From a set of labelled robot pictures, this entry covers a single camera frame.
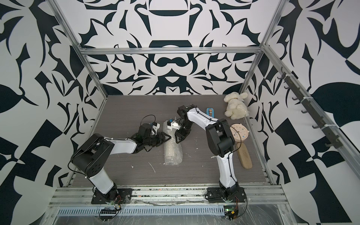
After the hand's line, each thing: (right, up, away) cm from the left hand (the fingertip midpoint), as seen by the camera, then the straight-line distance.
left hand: (168, 136), depth 91 cm
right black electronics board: (+33, -34, -20) cm, 52 cm away
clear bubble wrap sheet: (+3, -9, -8) cm, 13 cm away
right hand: (+7, -1, 0) cm, 7 cm away
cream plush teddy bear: (+47, +18, +8) cm, 51 cm away
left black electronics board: (-30, -37, -19) cm, 51 cm away
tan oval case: (+46, -11, -6) cm, 48 cm away
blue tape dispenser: (+30, +15, +14) cm, 36 cm away
